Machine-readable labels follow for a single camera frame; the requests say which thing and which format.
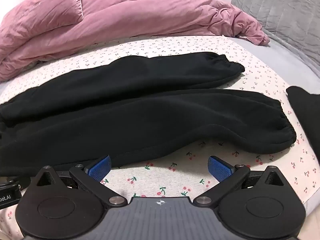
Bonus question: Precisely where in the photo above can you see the grey quilted blanket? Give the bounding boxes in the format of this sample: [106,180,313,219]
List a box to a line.
[230,0,320,68]

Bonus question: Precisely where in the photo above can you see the light blue bed sheet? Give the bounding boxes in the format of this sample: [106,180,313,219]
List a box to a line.
[0,27,320,220]

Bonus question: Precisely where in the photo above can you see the pink duvet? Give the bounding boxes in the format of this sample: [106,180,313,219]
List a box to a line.
[0,0,271,82]

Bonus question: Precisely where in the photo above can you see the pink pillow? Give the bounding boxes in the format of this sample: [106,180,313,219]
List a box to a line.
[0,0,84,45]

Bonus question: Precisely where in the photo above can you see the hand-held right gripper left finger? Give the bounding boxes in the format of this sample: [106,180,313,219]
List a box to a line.
[36,155,127,208]

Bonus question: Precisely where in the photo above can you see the cherry print bed sheet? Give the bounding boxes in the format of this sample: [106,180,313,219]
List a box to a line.
[0,35,320,240]

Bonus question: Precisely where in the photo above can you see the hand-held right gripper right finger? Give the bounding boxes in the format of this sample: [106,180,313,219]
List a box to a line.
[193,156,284,208]

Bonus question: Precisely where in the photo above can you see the black pants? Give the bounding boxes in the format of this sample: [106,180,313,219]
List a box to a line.
[0,52,297,178]

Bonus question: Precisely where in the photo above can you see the black cloth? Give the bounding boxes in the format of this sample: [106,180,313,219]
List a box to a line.
[286,86,320,159]

